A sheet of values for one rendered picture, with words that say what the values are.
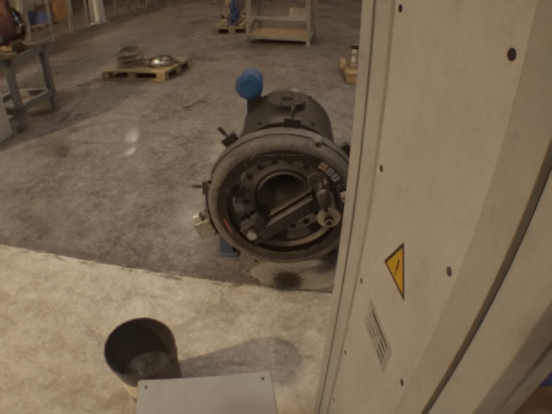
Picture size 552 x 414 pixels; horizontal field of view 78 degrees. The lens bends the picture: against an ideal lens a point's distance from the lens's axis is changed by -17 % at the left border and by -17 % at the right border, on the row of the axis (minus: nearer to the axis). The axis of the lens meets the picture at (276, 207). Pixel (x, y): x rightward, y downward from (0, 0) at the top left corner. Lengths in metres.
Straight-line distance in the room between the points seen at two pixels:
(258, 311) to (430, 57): 2.03
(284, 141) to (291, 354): 1.04
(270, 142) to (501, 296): 1.56
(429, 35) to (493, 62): 0.08
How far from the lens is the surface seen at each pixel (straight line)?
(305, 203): 1.88
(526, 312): 0.24
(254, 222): 1.90
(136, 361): 1.99
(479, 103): 0.27
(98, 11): 13.85
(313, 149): 1.76
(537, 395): 1.69
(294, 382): 1.99
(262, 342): 2.12
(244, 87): 2.42
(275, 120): 2.14
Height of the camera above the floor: 1.73
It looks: 36 degrees down
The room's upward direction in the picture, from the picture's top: straight up
